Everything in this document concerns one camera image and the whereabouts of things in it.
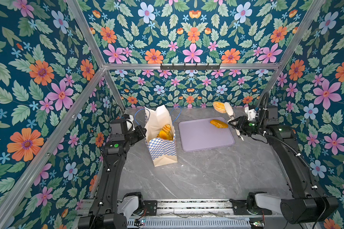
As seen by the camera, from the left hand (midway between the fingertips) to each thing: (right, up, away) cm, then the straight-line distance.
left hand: (147, 125), depth 73 cm
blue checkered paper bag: (+6, -15, +8) cm, 18 cm away
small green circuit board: (-4, -50, -1) cm, 50 cm away
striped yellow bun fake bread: (+7, -3, +23) cm, 24 cm away
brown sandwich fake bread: (+39, +10, +5) cm, 40 cm away
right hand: (+43, +2, -1) cm, 43 cm away
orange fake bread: (+45, 0, +30) cm, 54 cm away
